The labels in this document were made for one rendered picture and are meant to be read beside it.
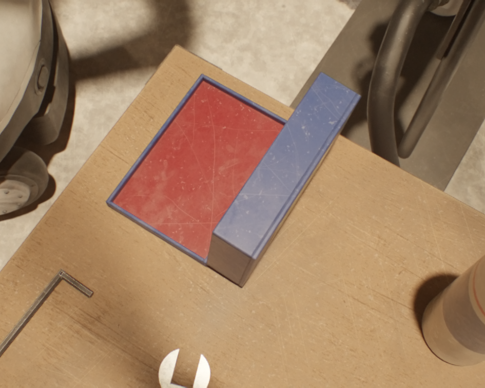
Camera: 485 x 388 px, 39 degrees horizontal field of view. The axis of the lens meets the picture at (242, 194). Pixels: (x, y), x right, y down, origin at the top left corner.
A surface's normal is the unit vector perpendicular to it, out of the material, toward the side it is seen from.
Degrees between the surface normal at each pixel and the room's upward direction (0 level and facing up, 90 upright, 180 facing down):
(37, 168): 73
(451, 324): 90
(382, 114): 51
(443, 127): 0
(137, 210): 0
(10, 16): 56
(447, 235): 0
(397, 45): 32
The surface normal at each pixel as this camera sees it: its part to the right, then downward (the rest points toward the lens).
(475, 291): -1.00, 0.06
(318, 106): 0.09, -0.31
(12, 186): 0.74, 0.04
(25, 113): 0.95, 0.29
